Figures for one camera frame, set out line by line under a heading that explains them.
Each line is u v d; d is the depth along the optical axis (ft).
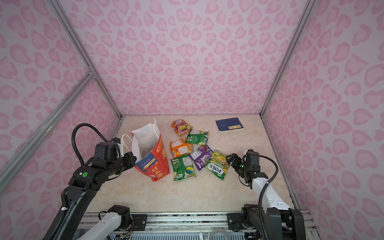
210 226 2.37
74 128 1.63
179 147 3.22
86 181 1.46
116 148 1.79
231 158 2.60
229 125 3.73
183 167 2.89
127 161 2.06
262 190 1.65
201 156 3.11
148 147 3.06
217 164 2.95
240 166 2.48
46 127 2.09
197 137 3.37
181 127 3.54
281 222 1.33
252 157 2.18
